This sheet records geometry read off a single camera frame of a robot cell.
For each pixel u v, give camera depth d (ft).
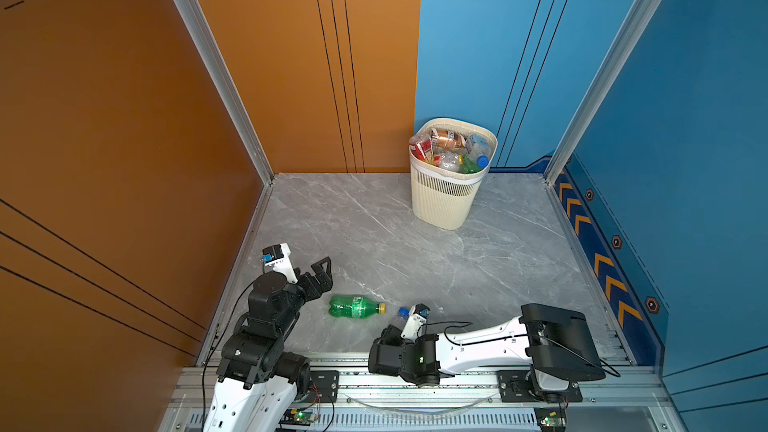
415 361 1.92
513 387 2.38
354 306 2.65
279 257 1.98
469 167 2.84
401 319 2.71
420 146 2.71
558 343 1.52
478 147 3.08
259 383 1.54
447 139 3.08
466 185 2.78
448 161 2.73
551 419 2.33
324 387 2.43
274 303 1.64
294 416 2.32
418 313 2.37
